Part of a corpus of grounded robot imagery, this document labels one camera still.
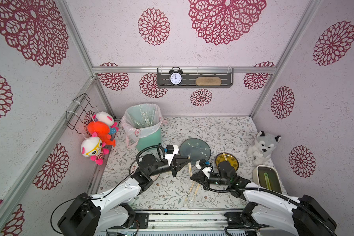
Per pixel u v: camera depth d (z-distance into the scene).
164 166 0.63
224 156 0.97
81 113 0.79
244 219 0.66
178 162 0.63
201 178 0.70
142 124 0.98
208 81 0.90
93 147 0.80
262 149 0.83
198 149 1.01
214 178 0.68
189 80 0.93
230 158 0.97
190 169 0.71
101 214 0.42
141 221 0.74
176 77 0.90
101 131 0.91
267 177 0.84
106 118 0.94
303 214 0.41
